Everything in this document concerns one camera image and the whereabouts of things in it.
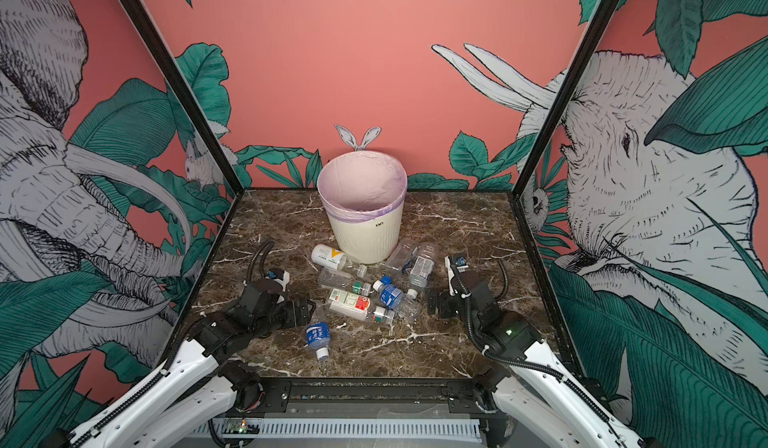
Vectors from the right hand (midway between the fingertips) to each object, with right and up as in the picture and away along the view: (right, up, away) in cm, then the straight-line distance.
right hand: (438, 283), depth 75 cm
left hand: (-36, -6, +4) cm, 36 cm away
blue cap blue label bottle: (-12, -6, +11) cm, 18 cm away
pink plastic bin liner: (-22, +27, +22) cm, 41 cm away
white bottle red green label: (-24, -8, +9) cm, 27 cm away
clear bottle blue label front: (-32, -14, +5) cm, 35 cm away
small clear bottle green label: (-14, -12, +13) cm, 23 cm away
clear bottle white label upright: (-2, +3, +19) cm, 19 cm away
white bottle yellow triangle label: (-31, +4, +19) cm, 36 cm away
